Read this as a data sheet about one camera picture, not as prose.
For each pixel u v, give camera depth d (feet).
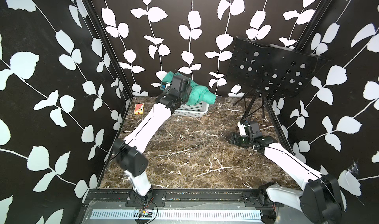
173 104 1.79
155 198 2.45
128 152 1.42
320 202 1.30
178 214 2.30
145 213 2.31
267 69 2.36
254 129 2.14
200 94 2.45
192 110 3.42
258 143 1.97
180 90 1.91
